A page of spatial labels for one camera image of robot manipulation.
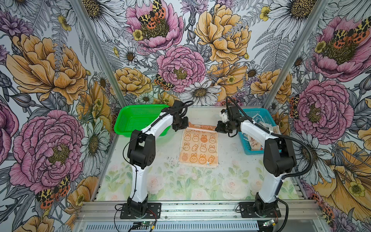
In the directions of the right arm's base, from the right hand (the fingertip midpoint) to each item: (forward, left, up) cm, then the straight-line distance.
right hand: (217, 132), depth 94 cm
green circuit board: (-46, +41, -9) cm, 62 cm away
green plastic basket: (+22, +63, -8) cm, 67 cm away
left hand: (+3, +21, 0) cm, 21 cm away
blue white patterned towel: (+17, -34, -8) cm, 39 cm away
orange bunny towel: (-4, +12, -10) cm, 16 cm away
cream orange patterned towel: (+2, -38, -1) cm, 38 cm away
